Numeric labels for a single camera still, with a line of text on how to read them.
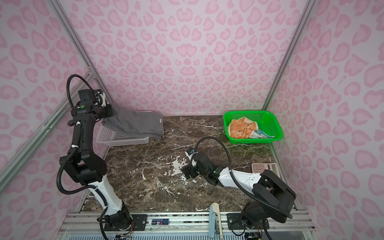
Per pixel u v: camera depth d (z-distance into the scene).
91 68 0.90
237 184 0.49
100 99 0.72
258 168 0.90
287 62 0.88
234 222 0.73
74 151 0.48
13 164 0.52
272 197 0.43
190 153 0.74
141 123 0.98
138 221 0.74
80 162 0.53
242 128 1.07
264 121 1.10
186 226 0.73
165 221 0.72
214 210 0.74
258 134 1.04
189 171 0.75
